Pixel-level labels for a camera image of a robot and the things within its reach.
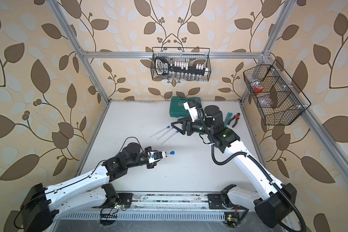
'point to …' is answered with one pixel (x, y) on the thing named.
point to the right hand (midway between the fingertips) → (174, 122)
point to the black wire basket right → (277, 97)
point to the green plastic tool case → (177, 108)
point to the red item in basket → (257, 90)
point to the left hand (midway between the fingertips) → (162, 150)
